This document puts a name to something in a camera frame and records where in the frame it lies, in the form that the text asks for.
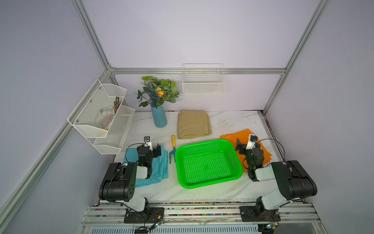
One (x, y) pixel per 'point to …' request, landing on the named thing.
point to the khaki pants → (192, 124)
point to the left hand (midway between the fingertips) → (150, 145)
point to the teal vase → (159, 116)
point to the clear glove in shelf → (104, 117)
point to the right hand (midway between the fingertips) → (245, 141)
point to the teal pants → (159, 165)
